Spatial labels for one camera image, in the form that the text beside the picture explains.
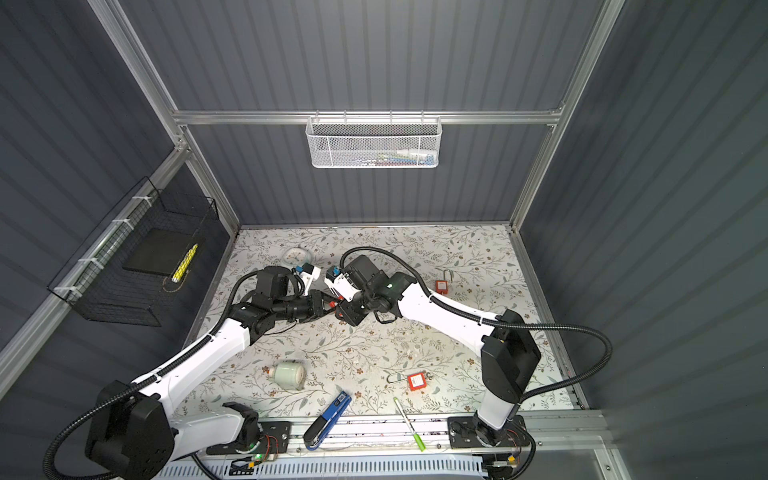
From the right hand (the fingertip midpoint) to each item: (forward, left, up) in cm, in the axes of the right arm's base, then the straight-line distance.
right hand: (344, 311), depth 79 cm
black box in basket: (+10, +46, +14) cm, 49 cm away
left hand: (+1, +1, +2) cm, 2 cm away
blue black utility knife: (-25, +4, -11) cm, 27 cm away
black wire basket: (-3, +51, +19) cm, 54 cm away
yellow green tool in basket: (+6, +39, +14) cm, 42 cm away
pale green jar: (-14, +14, -8) cm, 22 cm away
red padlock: (0, +2, +3) cm, 4 cm away
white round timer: (+30, +23, -13) cm, 40 cm away
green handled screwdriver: (-28, -19, -16) cm, 37 cm away
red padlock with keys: (-14, -19, -14) cm, 27 cm away
